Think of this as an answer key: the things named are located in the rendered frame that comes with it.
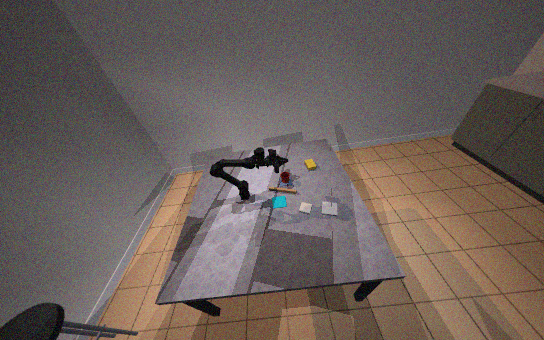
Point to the red cup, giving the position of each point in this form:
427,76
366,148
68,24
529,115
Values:
285,177

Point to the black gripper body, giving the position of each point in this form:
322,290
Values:
275,164

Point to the yellow rectangular block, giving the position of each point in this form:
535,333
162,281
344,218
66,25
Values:
310,164

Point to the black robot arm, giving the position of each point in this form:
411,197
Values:
248,163

